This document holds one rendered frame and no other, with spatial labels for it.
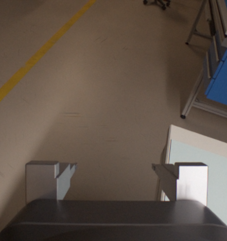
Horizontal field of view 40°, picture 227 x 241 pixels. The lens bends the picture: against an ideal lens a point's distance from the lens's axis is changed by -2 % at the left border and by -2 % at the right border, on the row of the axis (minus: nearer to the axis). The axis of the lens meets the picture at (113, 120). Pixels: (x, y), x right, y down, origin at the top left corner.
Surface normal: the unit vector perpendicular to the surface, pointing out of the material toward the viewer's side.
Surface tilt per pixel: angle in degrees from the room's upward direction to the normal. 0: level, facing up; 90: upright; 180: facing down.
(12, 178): 0
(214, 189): 0
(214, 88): 90
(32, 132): 0
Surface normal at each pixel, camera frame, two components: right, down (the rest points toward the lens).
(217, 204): 0.24, -0.75
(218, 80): -0.21, 0.58
